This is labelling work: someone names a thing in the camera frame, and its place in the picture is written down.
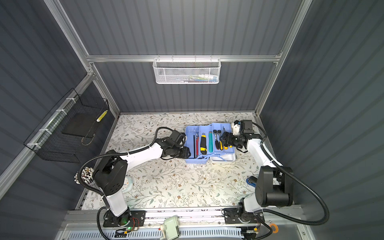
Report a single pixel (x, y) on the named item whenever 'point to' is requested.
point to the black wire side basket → (66, 133)
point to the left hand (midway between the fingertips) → (188, 154)
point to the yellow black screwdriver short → (217, 143)
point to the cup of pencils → (87, 176)
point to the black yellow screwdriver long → (221, 143)
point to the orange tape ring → (276, 229)
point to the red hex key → (197, 145)
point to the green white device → (170, 228)
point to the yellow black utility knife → (203, 147)
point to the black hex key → (194, 146)
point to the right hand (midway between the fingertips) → (228, 140)
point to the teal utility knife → (210, 142)
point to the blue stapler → (252, 181)
